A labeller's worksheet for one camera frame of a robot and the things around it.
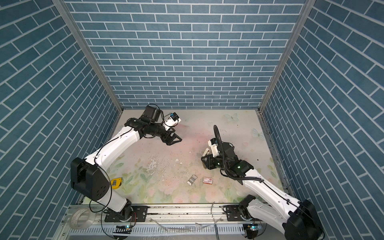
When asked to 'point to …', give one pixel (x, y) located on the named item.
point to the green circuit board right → (254, 227)
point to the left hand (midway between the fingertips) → (177, 134)
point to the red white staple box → (207, 180)
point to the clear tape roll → (74, 219)
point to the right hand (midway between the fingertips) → (202, 157)
